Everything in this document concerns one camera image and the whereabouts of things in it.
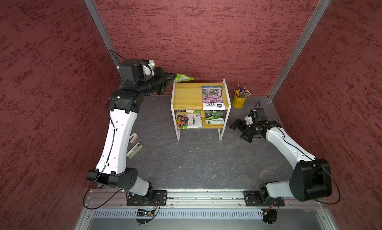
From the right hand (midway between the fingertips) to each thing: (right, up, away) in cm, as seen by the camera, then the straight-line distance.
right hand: (233, 133), depth 85 cm
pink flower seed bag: (-14, +19, -11) cm, 26 cm away
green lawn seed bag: (-11, +9, +3) cm, 15 cm away
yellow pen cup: (+10, +23, +21) cm, 33 cm away
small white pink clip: (-63, -5, +9) cm, 64 cm away
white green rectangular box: (-60, -12, +4) cm, 61 cm away
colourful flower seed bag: (-26, +7, 0) cm, 27 cm away
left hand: (-31, +27, -25) cm, 48 cm away
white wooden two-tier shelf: (-26, +21, -11) cm, 35 cm away
